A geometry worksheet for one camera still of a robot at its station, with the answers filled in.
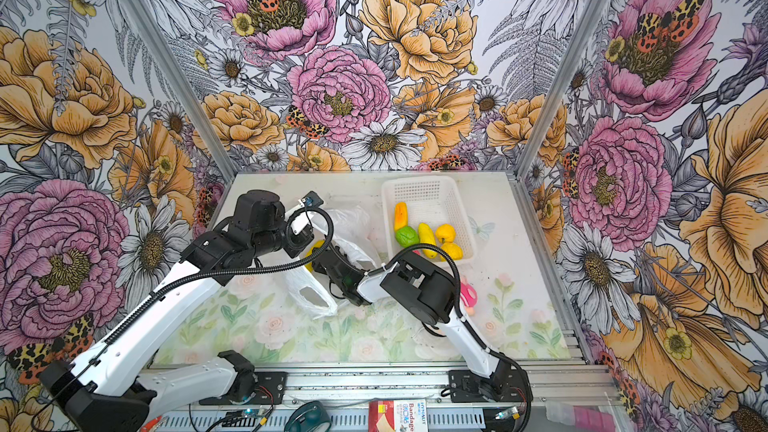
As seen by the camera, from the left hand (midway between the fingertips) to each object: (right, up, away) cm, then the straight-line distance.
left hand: (308, 231), depth 74 cm
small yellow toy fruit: (+38, -3, +25) cm, 45 cm away
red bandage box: (+24, -40, -6) cm, 47 cm away
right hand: (-3, -11, +22) cm, 25 cm away
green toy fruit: (+25, -4, +22) cm, 34 cm away
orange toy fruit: (+23, +2, +30) cm, 38 cm away
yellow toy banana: (+31, -4, +25) cm, 41 cm away
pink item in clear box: (+64, -42, -4) cm, 77 cm away
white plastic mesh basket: (+35, +8, +38) cm, 53 cm away
